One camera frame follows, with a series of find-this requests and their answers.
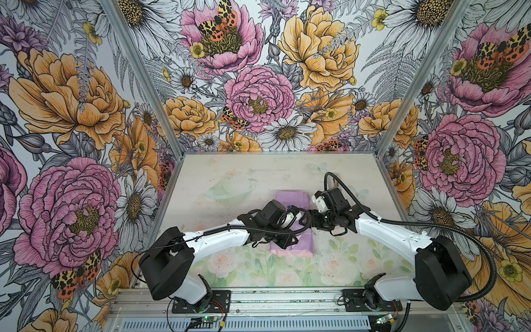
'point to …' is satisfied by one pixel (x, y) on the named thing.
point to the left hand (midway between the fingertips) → (293, 247)
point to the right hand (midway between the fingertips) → (307, 229)
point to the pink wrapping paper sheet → (305, 245)
